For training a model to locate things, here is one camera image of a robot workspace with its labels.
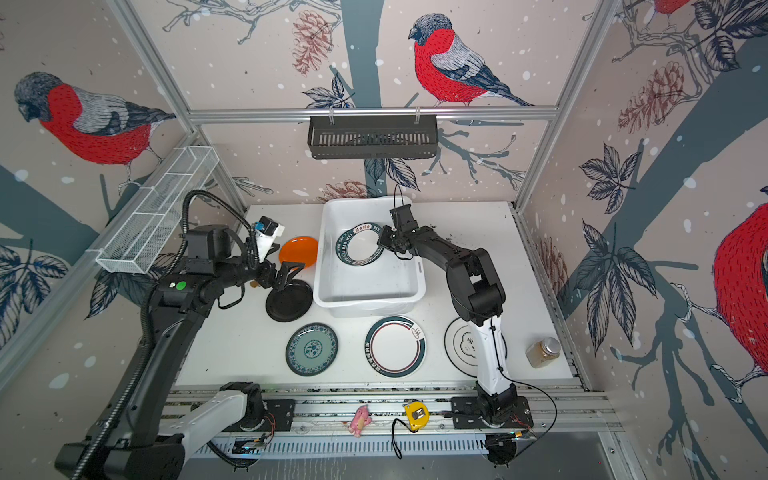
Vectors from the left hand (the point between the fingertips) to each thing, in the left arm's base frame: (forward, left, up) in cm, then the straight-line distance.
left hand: (285, 254), depth 70 cm
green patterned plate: (-12, -2, -30) cm, 33 cm away
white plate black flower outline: (-11, -45, -29) cm, 55 cm away
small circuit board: (-35, +10, -31) cm, 48 cm away
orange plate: (+21, +6, -26) cm, 34 cm away
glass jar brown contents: (-17, -64, -22) cm, 70 cm away
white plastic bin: (+12, -13, -30) cm, 35 cm away
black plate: (+1, +6, -26) cm, 27 cm away
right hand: (+22, -21, -23) cm, 38 cm away
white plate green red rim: (-12, -26, -29) cm, 41 cm away
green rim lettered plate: (+23, -14, -27) cm, 38 cm away
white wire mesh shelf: (+6, +38, +1) cm, 38 cm away
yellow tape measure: (-29, -32, -28) cm, 51 cm away
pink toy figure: (-30, -18, -27) cm, 45 cm away
